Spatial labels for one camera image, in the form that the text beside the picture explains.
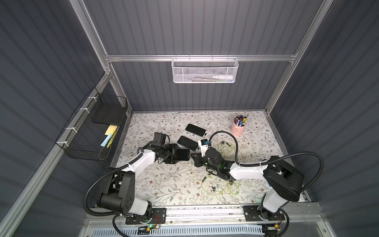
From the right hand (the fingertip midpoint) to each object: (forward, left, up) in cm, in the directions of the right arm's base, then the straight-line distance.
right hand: (191, 155), depth 83 cm
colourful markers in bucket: (+25, -32, +2) cm, 40 cm away
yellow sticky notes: (+6, +42, +16) cm, 45 cm away
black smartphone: (+17, +4, -14) cm, 22 cm away
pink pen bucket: (+21, -30, -4) cm, 37 cm away
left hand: (+3, +5, -2) cm, 6 cm away
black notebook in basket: (+16, +46, +17) cm, 52 cm away
